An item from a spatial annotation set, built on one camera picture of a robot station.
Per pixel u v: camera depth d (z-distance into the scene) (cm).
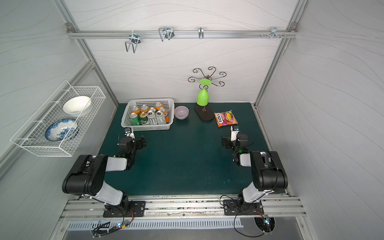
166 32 76
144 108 104
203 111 115
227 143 87
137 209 74
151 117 96
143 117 98
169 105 114
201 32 73
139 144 86
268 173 46
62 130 65
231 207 74
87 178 44
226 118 108
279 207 76
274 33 77
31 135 57
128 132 80
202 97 95
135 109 102
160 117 96
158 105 104
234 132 84
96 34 78
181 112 112
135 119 98
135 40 79
